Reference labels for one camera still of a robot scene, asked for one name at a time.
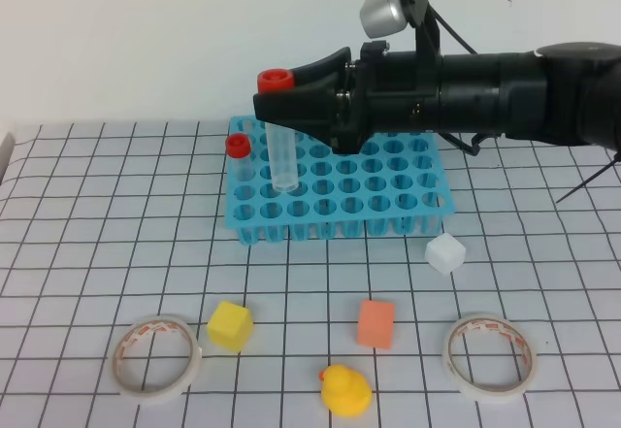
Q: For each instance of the red-capped clear test tube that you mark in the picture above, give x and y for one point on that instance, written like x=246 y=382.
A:
x=280 y=140

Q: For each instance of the right white tape roll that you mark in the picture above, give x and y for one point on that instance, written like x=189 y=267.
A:
x=490 y=360

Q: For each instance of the blue test tube rack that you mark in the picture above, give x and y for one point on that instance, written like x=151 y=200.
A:
x=396 y=183

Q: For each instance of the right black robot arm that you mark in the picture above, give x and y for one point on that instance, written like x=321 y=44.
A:
x=565 y=95

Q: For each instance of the left white tape roll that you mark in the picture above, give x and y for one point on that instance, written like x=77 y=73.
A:
x=155 y=360

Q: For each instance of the white tape roll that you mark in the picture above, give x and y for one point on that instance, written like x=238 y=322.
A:
x=490 y=360
x=155 y=360

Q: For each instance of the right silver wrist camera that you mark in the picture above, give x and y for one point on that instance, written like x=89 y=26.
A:
x=381 y=18

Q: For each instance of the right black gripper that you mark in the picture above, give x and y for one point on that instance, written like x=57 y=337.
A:
x=388 y=92

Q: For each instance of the white foam cube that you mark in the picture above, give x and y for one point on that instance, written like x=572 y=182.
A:
x=445 y=253

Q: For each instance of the orange foam block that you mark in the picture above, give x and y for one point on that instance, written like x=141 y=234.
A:
x=375 y=324

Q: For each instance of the red-capped tube in rack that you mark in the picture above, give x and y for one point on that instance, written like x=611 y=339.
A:
x=239 y=152

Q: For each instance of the yellow rubber duck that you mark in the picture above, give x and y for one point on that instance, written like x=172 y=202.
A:
x=344 y=391

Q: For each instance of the yellow foam cube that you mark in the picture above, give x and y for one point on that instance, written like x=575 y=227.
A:
x=230 y=326

